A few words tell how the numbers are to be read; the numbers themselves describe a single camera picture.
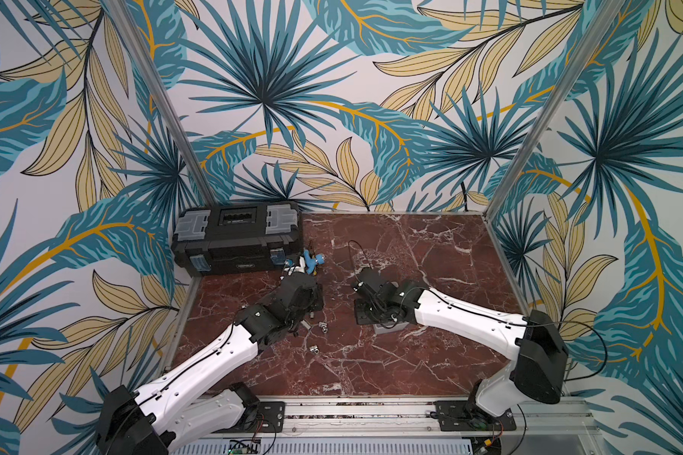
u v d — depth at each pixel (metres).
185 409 0.42
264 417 0.73
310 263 1.01
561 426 0.72
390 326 0.68
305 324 0.88
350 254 1.07
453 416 0.73
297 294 0.55
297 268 0.68
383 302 0.59
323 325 0.88
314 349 0.84
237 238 0.90
